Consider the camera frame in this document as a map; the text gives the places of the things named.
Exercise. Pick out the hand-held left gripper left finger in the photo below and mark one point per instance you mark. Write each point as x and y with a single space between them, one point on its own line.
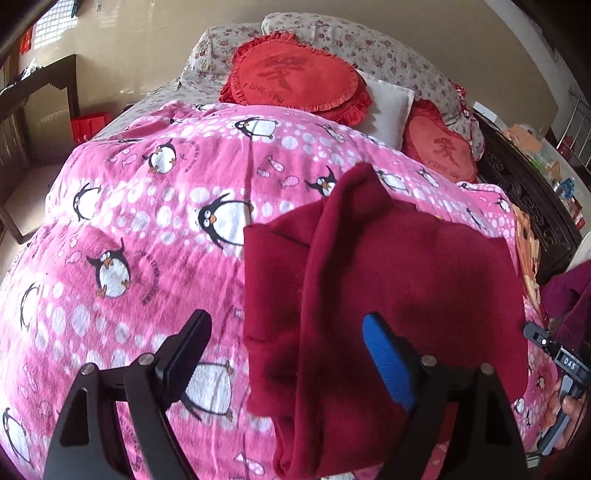
181 364

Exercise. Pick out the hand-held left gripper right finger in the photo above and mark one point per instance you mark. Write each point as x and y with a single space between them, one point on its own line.
388 364

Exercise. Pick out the dark red fleece garment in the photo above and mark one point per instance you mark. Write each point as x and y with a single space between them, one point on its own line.
369 258

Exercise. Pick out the person's right forearm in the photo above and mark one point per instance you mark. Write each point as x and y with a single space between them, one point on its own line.
568 295

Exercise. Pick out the person's right hand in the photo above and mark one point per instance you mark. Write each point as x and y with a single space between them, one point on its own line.
576 410

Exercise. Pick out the orange cartoon print cloth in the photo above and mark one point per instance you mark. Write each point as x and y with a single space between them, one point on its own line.
528 249

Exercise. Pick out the pink penguin print blanket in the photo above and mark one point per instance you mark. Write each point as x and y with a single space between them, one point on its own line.
138 221

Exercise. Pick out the dark carved wooden headboard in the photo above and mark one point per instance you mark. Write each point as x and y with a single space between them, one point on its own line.
531 194

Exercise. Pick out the pile of colourful packets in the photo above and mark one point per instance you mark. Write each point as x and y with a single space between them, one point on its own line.
549 170

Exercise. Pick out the small red heart cushion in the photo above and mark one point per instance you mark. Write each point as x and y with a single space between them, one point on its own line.
438 143

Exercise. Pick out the metal rack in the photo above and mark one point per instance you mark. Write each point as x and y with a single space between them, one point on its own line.
577 115

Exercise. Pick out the red gift bag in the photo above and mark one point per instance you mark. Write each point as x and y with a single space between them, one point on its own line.
90 128

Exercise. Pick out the white pillow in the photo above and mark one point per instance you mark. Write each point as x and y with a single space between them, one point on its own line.
388 108

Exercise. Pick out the floral bed sheet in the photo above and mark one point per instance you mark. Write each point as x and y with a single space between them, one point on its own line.
152 99

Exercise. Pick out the dark wooden table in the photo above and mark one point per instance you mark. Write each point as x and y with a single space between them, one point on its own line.
41 92

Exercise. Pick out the large red heart cushion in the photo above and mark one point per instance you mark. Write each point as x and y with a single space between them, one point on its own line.
286 74

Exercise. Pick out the large floral pillow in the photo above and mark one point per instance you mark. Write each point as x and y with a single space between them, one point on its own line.
378 50

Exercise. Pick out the small floral pillow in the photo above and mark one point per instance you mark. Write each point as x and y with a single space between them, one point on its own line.
217 46

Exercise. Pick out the red wall sticker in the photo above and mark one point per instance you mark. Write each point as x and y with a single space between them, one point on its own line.
26 40

